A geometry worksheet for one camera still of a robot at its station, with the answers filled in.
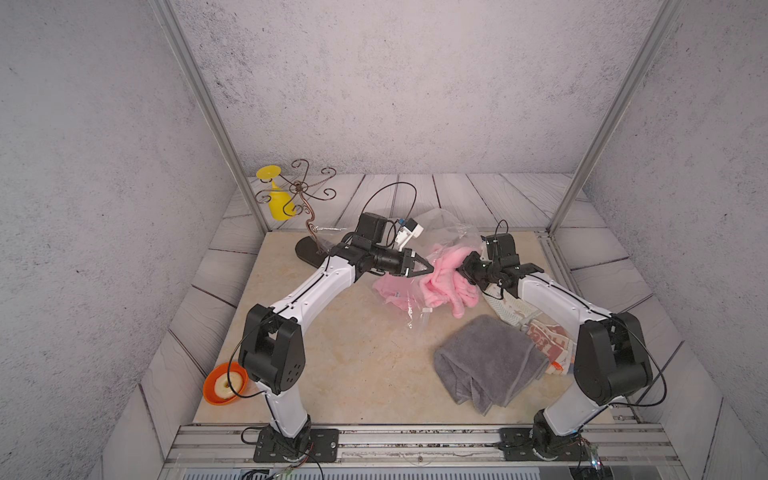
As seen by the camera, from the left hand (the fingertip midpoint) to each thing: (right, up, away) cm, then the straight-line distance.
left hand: (435, 272), depth 75 cm
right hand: (+8, +1, +15) cm, 17 cm away
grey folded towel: (+16, -25, +8) cm, 31 cm away
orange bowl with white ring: (-55, -29, +4) cm, 62 cm away
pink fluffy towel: (+2, -4, +7) cm, 8 cm away
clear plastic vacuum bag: (+3, +12, +15) cm, 20 cm away
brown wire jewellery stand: (-38, +18, +10) cm, 43 cm away
